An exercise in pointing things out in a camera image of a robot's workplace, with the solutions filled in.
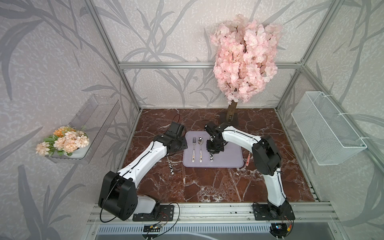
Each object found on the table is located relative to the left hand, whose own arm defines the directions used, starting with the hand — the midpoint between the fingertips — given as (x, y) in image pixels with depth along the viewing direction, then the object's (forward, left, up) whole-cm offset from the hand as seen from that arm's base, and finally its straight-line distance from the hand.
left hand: (184, 144), depth 85 cm
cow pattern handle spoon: (-4, -16, -9) cm, 19 cm away
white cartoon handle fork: (+10, -5, -14) cm, 18 cm away
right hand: (+1, -15, -10) cm, 18 cm away
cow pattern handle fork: (-12, +7, -12) cm, 18 cm away
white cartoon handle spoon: (+9, -9, -11) cm, 17 cm away
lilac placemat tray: (-1, -7, -13) cm, 15 cm away
